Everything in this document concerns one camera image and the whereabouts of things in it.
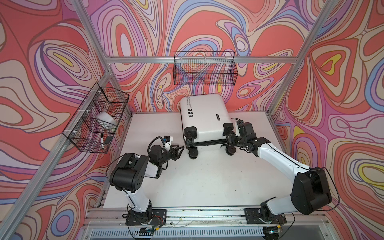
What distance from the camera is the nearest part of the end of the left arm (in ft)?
2.47

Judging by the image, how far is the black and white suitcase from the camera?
2.82ft

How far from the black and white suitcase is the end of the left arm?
0.34 feet
